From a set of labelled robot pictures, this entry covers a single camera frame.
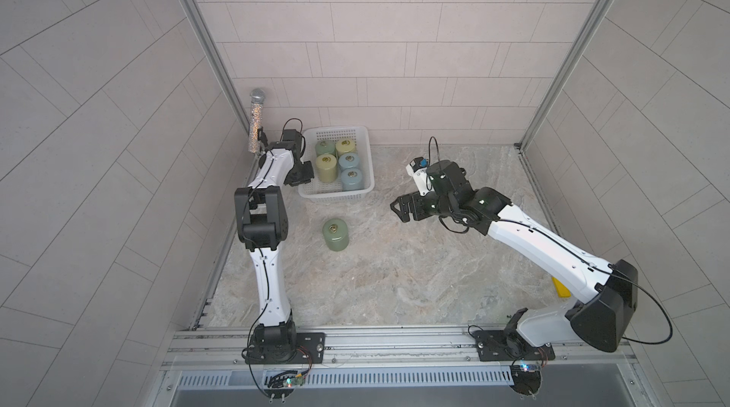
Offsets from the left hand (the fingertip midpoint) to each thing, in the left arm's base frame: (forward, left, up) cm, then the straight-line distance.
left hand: (310, 175), depth 102 cm
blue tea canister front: (-5, -16, +4) cm, 17 cm away
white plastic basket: (-5, -4, -3) cm, 7 cm away
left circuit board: (-60, -4, -3) cm, 61 cm away
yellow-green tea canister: (0, -7, +4) cm, 8 cm away
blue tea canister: (+4, -14, +4) cm, 15 cm away
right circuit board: (-59, -61, -4) cm, 85 cm away
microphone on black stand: (+12, +15, +25) cm, 32 cm away
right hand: (-23, -31, +17) cm, 42 cm away
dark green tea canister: (-25, -12, +4) cm, 28 cm away
